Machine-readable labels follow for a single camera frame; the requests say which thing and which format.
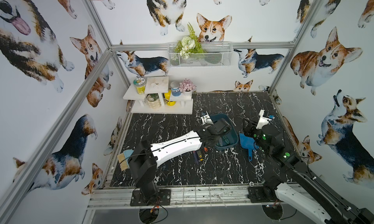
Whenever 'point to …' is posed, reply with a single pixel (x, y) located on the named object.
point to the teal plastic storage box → (229, 138)
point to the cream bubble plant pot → (153, 100)
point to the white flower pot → (186, 86)
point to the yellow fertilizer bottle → (167, 97)
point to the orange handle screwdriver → (205, 149)
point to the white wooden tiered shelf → (158, 84)
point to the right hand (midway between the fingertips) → (249, 116)
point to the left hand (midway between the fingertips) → (215, 122)
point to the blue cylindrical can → (176, 91)
